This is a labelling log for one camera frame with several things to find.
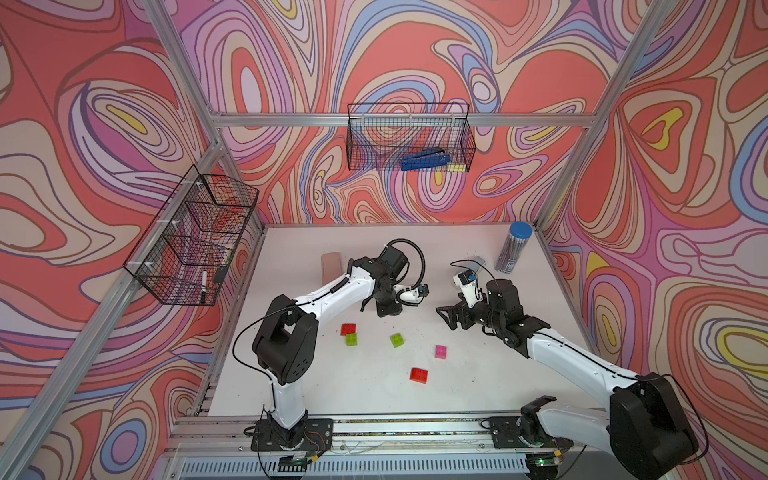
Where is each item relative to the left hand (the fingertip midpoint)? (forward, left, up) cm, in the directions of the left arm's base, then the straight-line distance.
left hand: (397, 305), depth 88 cm
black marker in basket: (-4, +49, +16) cm, 52 cm away
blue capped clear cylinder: (+17, -38, +7) cm, 42 cm away
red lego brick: (-4, +15, -6) cm, 17 cm away
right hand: (-3, -15, +2) cm, 16 cm away
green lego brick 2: (-8, 0, -7) cm, 11 cm away
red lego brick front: (-18, -6, -7) cm, 20 cm away
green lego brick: (-8, +14, -7) cm, 17 cm away
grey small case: (+19, -27, -4) cm, 34 cm away
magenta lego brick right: (-12, -13, -7) cm, 19 cm away
